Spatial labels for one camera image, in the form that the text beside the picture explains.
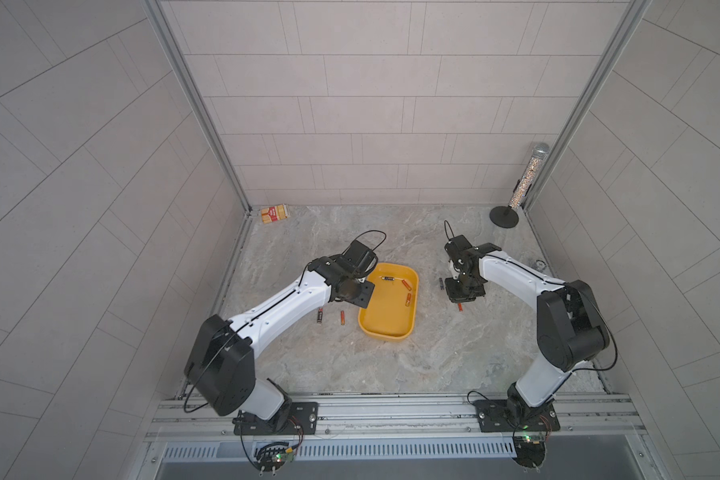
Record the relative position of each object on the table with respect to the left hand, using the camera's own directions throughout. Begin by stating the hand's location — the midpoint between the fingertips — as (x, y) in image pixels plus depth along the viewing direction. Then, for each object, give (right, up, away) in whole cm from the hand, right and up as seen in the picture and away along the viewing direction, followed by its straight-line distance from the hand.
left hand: (366, 291), depth 83 cm
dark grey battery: (+7, +1, +13) cm, 15 cm away
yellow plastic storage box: (+8, -7, +6) cm, 12 cm away
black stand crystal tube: (+53, +22, +29) cm, 64 cm away
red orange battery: (+13, -1, +12) cm, 18 cm away
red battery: (+27, -5, +3) cm, 28 cm away
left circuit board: (-20, -34, -18) cm, 43 cm away
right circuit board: (+39, -34, -15) cm, 53 cm away
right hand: (+27, -3, +7) cm, 28 cm away
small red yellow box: (-36, +23, +29) cm, 52 cm away
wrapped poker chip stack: (+56, +6, +13) cm, 58 cm away
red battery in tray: (+13, -4, +9) cm, 16 cm away
